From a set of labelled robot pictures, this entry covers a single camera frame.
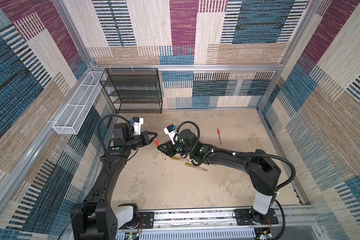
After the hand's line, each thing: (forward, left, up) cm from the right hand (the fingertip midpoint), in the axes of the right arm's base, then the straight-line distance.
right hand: (159, 149), depth 78 cm
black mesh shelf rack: (+50, +22, -1) cm, 55 cm away
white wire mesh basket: (+9, +40, +16) cm, 44 cm away
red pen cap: (+2, +1, +3) cm, 4 cm away
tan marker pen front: (-3, -20, -17) cm, 26 cm away
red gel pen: (+20, -38, -19) cm, 46 cm away
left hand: (+6, +1, +6) cm, 9 cm away
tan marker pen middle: (+3, -8, -17) cm, 19 cm away
